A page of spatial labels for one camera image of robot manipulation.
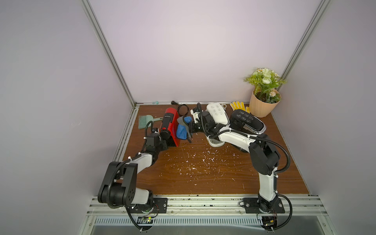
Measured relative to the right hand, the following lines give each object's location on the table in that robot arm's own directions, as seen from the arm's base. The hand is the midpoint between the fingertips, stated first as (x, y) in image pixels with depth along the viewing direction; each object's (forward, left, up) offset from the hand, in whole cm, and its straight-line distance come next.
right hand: (185, 124), depth 88 cm
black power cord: (+34, +14, -15) cm, 40 cm away
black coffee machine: (-2, -33, +6) cm, 33 cm away
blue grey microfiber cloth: (-3, +2, -4) cm, 5 cm away
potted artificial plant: (+26, -56, -1) cm, 62 cm away
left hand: (-5, +13, -10) cm, 17 cm away
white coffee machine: (0, -21, +7) cm, 22 cm away
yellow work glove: (+33, -42, -17) cm, 56 cm away
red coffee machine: (-2, +9, +4) cm, 10 cm away
